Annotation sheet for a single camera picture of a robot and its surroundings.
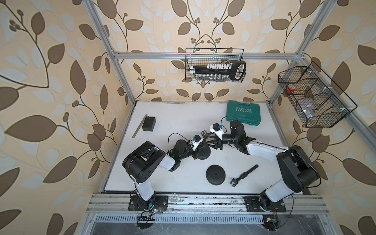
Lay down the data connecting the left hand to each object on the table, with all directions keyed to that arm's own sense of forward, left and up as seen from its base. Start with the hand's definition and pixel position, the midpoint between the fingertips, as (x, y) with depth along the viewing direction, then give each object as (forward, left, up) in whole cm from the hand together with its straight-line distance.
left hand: (202, 142), depth 88 cm
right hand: (0, -2, +5) cm, 5 cm away
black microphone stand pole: (-3, -1, +6) cm, 6 cm away
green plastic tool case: (+28, -33, -3) cm, 43 cm away
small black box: (+18, +38, -6) cm, 42 cm away
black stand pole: (-21, -18, -6) cm, 28 cm away
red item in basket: (+25, -54, +23) cm, 63 cm away
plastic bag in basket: (+6, -53, +24) cm, 58 cm away
